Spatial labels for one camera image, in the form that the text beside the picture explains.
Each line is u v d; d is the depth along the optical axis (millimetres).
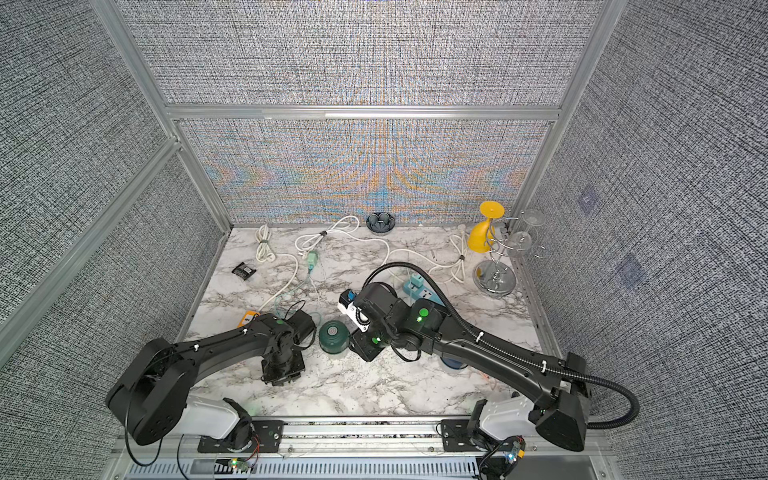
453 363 779
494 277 1029
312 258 1064
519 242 970
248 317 915
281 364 713
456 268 1060
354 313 607
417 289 971
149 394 424
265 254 1093
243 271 1038
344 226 1195
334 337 804
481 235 939
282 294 1000
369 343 603
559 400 388
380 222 1170
